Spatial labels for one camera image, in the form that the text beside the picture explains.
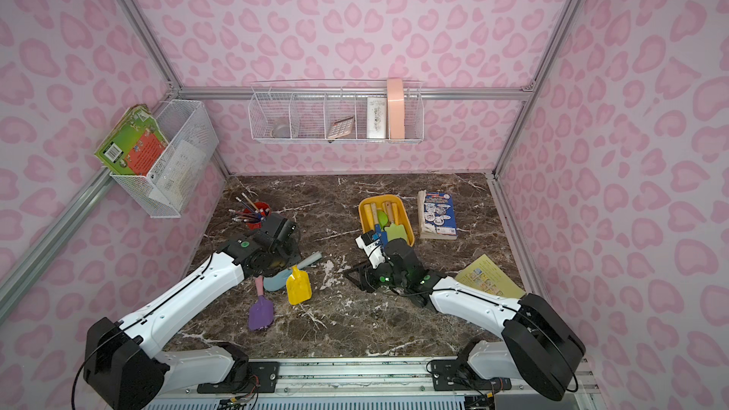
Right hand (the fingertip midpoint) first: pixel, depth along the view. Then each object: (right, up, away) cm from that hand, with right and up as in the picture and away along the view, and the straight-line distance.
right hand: (349, 273), depth 78 cm
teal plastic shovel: (-19, -2, 0) cm, 20 cm away
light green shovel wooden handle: (+13, +9, +21) cm, 26 cm away
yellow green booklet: (+43, -4, +12) cm, 45 cm away
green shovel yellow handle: (+9, +13, +23) cm, 28 cm away
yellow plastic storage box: (+12, +21, +29) cm, 38 cm away
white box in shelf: (+7, +47, +15) cm, 49 cm away
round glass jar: (-25, +43, +18) cm, 52 cm away
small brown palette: (-4, +44, +17) cm, 47 cm away
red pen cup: (-33, +11, +15) cm, 38 cm away
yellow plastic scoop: (-14, -4, +1) cm, 15 cm away
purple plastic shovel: (-27, -13, +6) cm, 30 cm away
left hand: (-15, +5, +4) cm, 17 cm away
